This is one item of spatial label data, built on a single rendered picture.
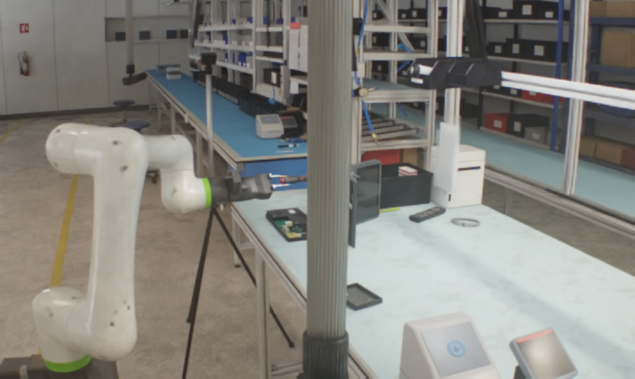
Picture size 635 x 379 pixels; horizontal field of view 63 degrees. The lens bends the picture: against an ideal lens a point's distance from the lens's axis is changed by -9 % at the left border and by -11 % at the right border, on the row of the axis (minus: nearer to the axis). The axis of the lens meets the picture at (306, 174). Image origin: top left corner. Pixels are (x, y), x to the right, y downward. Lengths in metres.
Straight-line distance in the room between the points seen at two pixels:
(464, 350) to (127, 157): 0.77
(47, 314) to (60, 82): 11.59
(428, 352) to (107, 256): 0.69
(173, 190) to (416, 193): 0.95
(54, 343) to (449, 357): 0.90
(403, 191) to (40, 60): 11.28
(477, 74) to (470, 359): 1.13
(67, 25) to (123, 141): 11.62
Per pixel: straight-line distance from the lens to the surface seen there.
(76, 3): 12.83
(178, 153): 1.66
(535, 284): 1.60
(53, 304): 1.39
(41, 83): 12.91
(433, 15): 3.61
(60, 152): 1.34
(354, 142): 3.42
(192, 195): 1.68
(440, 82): 1.97
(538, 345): 1.07
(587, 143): 5.84
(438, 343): 1.01
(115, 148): 1.23
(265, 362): 2.58
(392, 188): 2.12
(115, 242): 1.26
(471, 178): 2.19
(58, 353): 1.44
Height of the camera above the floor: 1.64
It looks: 14 degrees down
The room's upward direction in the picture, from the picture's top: straight up
